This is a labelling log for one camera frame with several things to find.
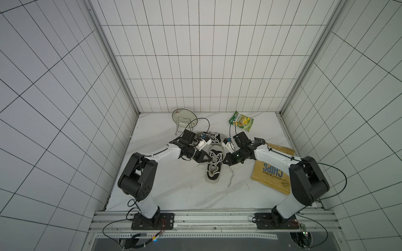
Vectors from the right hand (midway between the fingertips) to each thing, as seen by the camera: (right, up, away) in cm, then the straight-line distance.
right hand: (219, 162), depth 87 cm
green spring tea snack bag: (+19, +24, +25) cm, 40 cm away
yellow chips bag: (+41, +6, +9) cm, 42 cm away
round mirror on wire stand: (-21, +26, +10) cm, 35 cm away
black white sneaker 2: (-2, +13, +13) cm, 18 cm away
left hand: (-7, +1, -3) cm, 8 cm away
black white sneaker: (-1, +4, +5) cm, 7 cm away
